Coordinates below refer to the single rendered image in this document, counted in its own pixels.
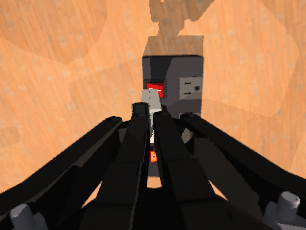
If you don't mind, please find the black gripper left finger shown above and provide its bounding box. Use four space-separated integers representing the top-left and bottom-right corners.
0 89 152 230

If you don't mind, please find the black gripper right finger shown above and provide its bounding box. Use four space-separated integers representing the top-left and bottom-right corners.
150 89 306 230

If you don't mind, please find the black power strip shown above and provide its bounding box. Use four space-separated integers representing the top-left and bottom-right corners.
142 55 204 178

